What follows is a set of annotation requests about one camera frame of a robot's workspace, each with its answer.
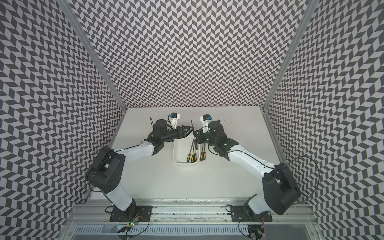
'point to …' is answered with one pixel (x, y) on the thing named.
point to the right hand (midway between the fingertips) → (194, 134)
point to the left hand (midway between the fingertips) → (192, 130)
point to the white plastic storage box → (185, 151)
